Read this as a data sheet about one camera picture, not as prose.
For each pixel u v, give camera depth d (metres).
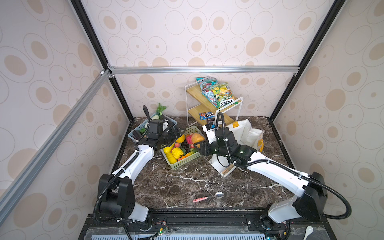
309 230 0.71
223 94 0.79
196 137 0.72
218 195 0.80
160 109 1.13
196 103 0.86
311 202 0.40
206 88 0.87
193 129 1.06
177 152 0.92
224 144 0.55
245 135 0.93
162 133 0.70
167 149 0.93
